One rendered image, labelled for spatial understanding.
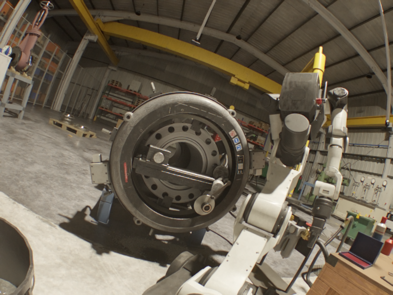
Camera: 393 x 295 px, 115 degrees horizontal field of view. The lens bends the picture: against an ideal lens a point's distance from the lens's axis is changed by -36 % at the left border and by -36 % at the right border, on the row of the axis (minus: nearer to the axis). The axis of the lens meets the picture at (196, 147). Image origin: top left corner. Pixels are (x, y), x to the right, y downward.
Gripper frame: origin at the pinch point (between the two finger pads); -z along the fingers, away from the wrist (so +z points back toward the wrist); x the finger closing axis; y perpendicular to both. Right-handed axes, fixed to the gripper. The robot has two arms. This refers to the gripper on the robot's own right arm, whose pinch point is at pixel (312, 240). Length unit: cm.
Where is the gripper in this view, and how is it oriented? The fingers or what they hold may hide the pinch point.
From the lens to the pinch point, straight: 89.9
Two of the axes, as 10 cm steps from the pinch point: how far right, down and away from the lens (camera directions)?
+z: 4.1, -8.7, 2.7
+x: 5.5, 4.7, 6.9
